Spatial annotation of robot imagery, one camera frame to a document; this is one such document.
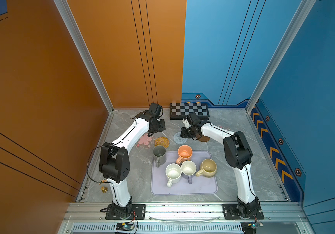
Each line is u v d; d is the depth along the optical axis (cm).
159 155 90
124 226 71
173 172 86
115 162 48
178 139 101
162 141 100
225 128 109
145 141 100
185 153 93
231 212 72
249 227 71
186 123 86
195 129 76
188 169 87
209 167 87
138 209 74
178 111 116
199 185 82
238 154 56
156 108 71
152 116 69
